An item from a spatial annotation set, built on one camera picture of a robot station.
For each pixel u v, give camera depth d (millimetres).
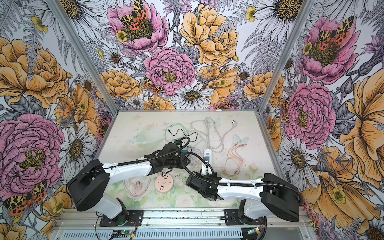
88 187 442
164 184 827
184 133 1082
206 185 624
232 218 739
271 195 419
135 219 739
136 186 824
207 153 946
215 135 1078
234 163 920
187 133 1084
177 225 741
